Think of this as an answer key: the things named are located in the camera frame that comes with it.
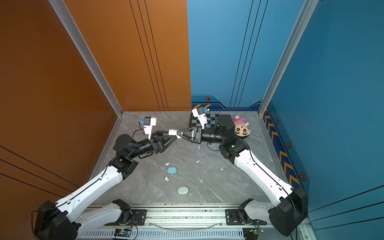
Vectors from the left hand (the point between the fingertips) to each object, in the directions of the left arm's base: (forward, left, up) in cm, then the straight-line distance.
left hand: (176, 136), depth 62 cm
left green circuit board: (-30, +25, -38) cm, 55 cm away
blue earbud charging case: (0, +6, -34) cm, 35 cm away
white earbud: (+4, +10, -35) cm, 37 cm away
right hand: (0, -1, +1) cm, 2 cm away
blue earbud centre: (+17, -10, -35) cm, 40 cm away
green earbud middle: (+6, -9, -34) cm, 36 cm away
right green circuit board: (-29, -38, -35) cm, 59 cm away
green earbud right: (+2, -24, -35) cm, 43 cm away
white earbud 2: (-5, +8, -35) cm, 36 cm away
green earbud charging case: (-11, -2, -34) cm, 36 cm away
